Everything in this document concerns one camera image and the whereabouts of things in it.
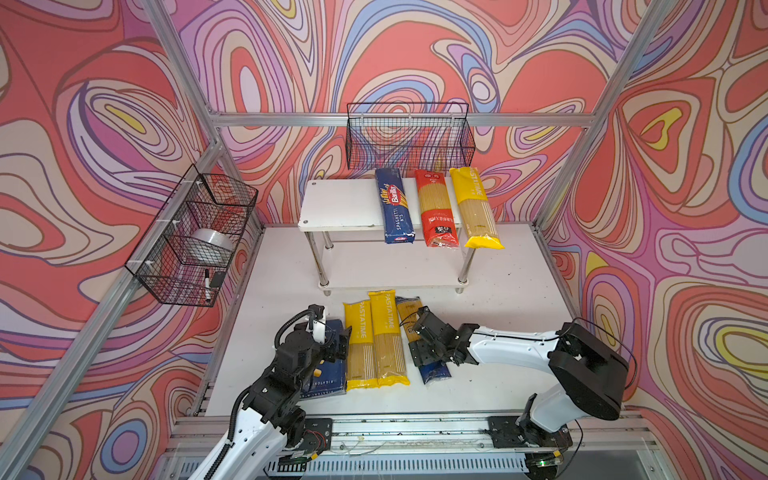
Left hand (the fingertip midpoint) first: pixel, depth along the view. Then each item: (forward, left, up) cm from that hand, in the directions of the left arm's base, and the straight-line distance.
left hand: (338, 323), depth 79 cm
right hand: (-3, -25, -14) cm, 29 cm away
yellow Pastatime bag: (-8, -6, -11) cm, 15 cm away
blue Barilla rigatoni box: (-12, +2, -7) cm, 14 cm away
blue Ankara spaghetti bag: (+11, -20, -10) cm, 25 cm away
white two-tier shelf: (+16, -3, +21) cm, 27 cm away
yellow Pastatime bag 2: (-8, -14, -12) cm, 20 cm away
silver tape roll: (+14, +31, +18) cm, 38 cm away
